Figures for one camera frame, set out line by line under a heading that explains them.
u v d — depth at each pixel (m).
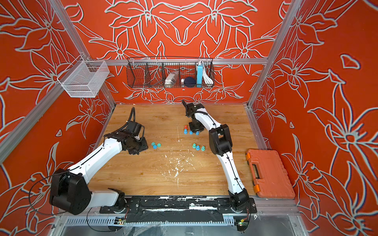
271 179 0.76
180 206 0.74
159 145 0.95
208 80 0.91
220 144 0.62
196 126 0.91
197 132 1.00
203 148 0.92
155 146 0.95
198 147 0.92
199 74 0.86
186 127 1.03
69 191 0.40
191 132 1.00
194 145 0.93
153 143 0.96
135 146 0.70
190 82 0.95
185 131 1.01
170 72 0.97
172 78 0.92
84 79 0.92
